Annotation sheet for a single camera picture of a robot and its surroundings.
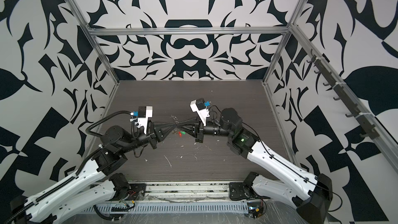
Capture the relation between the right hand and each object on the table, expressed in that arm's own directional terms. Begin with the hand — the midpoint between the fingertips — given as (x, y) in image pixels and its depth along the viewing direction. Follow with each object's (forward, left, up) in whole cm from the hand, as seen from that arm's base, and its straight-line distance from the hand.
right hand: (179, 128), depth 56 cm
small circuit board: (-22, -31, -37) cm, 53 cm away
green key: (0, -1, -4) cm, 4 cm away
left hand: (+1, +1, +2) cm, 2 cm away
